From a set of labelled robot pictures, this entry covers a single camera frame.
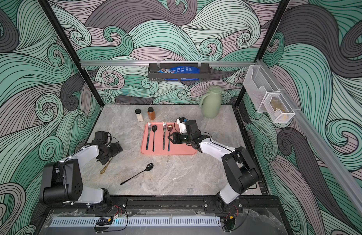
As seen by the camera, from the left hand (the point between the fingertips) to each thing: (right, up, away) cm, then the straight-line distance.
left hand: (117, 151), depth 91 cm
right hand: (+36, +10, -3) cm, 37 cm away
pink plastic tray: (+23, +5, +7) cm, 25 cm away
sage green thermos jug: (+62, +32, +10) cm, 71 cm away
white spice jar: (+10, +24, +13) cm, 29 cm away
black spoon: (+21, -8, -5) cm, 23 cm away
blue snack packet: (+40, +52, +1) cm, 66 cm away
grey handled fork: (+29, +13, +15) cm, 35 cm away
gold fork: (-7, -10, -6) cm, 14 cm away
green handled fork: (+18, +13, +13) cm, 26 cm away
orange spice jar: (+19, +24, +14) cm, 34 cm away
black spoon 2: (+21, +14, +13) cm, 28 cm away
